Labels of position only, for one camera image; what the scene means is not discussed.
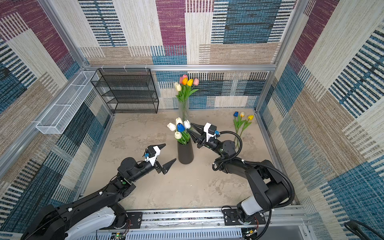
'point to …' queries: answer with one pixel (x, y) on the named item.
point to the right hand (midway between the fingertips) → (189, 127)
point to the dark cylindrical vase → (185, 153)
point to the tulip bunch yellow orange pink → (187, 85)
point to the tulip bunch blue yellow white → (240, 125)
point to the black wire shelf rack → (127, 90)
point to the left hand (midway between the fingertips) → (169, 149)
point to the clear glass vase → (183, 110)
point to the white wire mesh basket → (56, 120)
